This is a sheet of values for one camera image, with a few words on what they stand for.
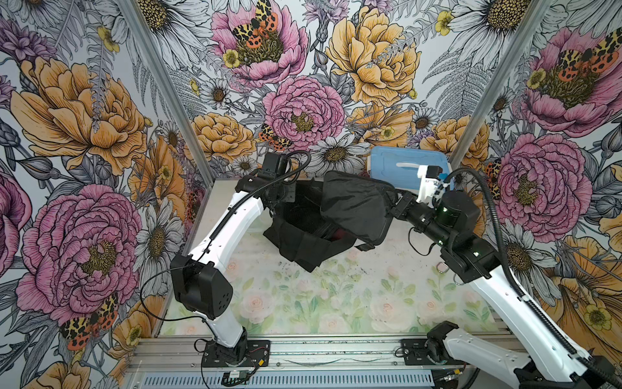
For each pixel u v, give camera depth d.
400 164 1.06
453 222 0.47
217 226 0.48
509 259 0.85
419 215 0.55
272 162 0.62
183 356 0.76
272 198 0.58
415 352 0.73
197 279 0.43
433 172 0.56
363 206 0.69
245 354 0.73
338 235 0.83
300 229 0.73
